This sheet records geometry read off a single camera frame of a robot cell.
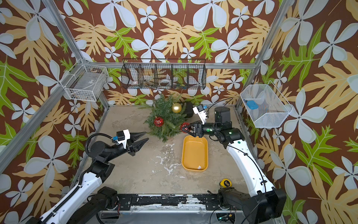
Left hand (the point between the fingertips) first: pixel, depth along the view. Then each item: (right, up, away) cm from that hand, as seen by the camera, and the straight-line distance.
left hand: (146, 134), depth 64 cm
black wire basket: (+6, +39, +33) cm, 51 cm away
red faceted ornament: (+5, +6, +6) cm, 10 cm away
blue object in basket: (+62, +16, +22) cm, 67 cm away
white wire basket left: (-43, +30, +22) cm, 57 cm away
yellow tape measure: (+42, -30, +14) cm, 53 cm away
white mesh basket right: (+69, +13, +14) cm, 72 cm away
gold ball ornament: (+14, +13, +9) cm, 21 cm away
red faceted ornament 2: (+18, +4, +1) cm, 18 cm away
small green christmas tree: (+8, +8, +13) cm, 18 cm away
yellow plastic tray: (+26, -16, +30) cm, 43 cm away
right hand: (+18, +3, +3) cm, 19 cm away
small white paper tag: (+28, -23, +22) cm, 43 cm away
